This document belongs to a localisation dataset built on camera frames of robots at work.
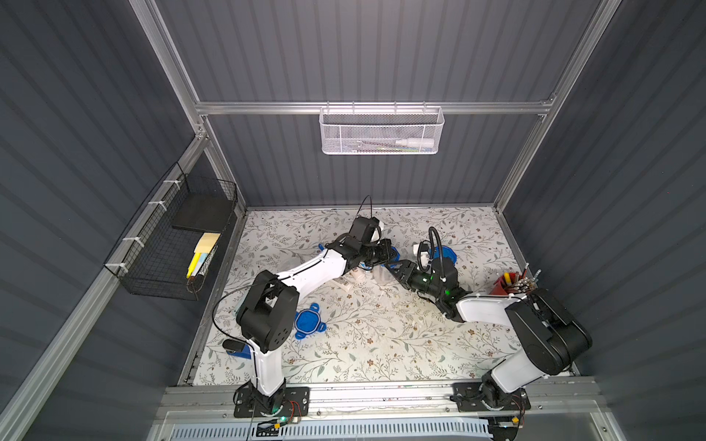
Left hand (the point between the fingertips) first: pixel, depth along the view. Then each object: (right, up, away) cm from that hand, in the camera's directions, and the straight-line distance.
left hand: (405, 259), depth 85 cm
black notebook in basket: (-59, +14, -6) cm, 61 cm away
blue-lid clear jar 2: (+15, +2, +4) cm, 15 cm away
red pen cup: (+34, -8, 0) cm, 35 cm away
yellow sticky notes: (-57, +4, -11) cm, 58 cm away
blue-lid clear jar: (-6, -7, +10) cm, 14 cm away
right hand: (-4, -3, 0) cm, 5 cm away
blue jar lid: (-31, -21, +3) cm, 38 cm away
